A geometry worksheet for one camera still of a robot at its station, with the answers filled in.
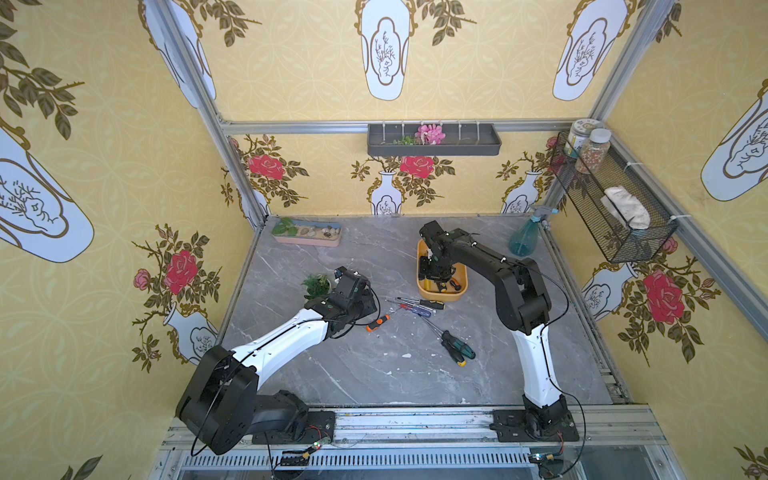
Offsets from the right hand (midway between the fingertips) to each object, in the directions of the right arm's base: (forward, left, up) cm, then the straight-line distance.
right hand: (432, 271), depth 102 cm
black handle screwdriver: (-28, -5, 0) cm, 28 cm away
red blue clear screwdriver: (-15, +4, 0) cm, 16 cm away
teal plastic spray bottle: (+13, -33, +2) cm, 35 cm away
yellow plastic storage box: (-6, -8, 0) cm, 10 cm away
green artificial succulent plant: (-11, +36, +6) cm, 38 cm away
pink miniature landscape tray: (+15, +42, +1) cm, 44 cm away
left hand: (-15, +23, +7) cm, 28 cm away
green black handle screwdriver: (-25, -6, 0) cm, 26 cm away
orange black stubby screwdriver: (-20, +18, 0) cm, 27 cm away
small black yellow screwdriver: (-12, 0, -1) cm, 12 cm away
